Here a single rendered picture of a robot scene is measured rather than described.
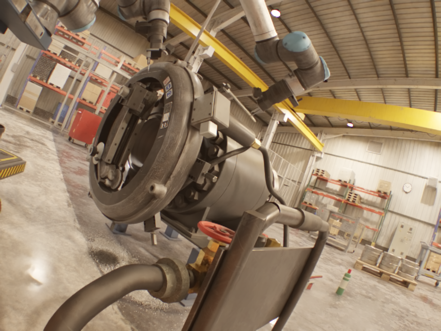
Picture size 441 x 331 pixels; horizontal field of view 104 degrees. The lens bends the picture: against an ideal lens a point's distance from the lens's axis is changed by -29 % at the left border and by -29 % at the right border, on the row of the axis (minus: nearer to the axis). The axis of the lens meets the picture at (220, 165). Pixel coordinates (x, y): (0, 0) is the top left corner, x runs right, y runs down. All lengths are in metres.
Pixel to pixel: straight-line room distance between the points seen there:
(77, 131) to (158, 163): 5.60
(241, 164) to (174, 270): 0.96
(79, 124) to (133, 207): 5.52
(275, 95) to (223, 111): 0.25
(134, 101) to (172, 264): 0.81
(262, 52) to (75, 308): 0.91
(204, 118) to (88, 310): 0.64
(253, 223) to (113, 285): 0.15
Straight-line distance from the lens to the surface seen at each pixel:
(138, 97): 1.03
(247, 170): 1.25
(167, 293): 0.29
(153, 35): 0.98
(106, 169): 1.13
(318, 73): 0.93
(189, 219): 1.25
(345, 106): 13.16
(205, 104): 0.79
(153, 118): 1.18
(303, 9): 10.55
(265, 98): 0.95
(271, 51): 0.92
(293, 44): 0.85
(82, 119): 6.34
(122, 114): 1.12
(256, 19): 0.92
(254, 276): 0.37
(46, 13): 1.10
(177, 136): 0.79
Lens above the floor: 0.57
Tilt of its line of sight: 3 degrees up
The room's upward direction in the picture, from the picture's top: 22 degrees clockwise
